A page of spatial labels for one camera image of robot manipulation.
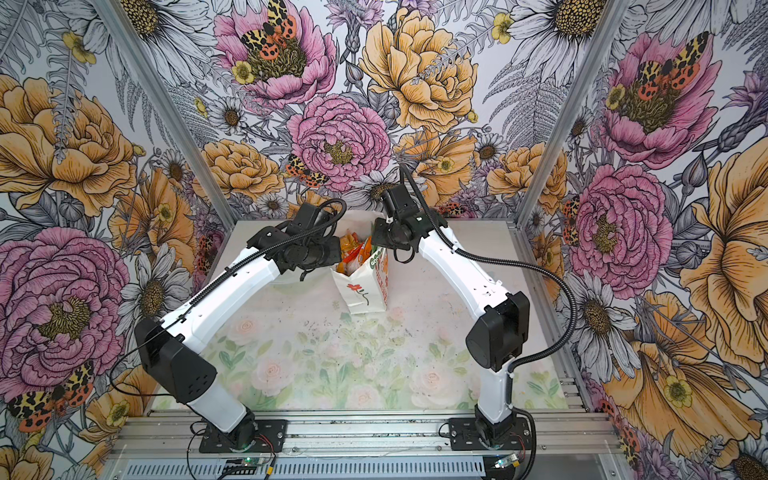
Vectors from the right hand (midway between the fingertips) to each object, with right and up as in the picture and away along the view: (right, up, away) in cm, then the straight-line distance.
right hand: (378, 245), depth 82 cm
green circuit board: (-32, -52, -11) cm, 62 cm away
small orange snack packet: (-9, 0, +6) cm, 11 cm away
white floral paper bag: (-3, -12, -1) cm, 12 cm away
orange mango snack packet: (-4, -2, +3) cm, 6 cm away
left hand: (-12, -4, -2) cm, 13 cm away
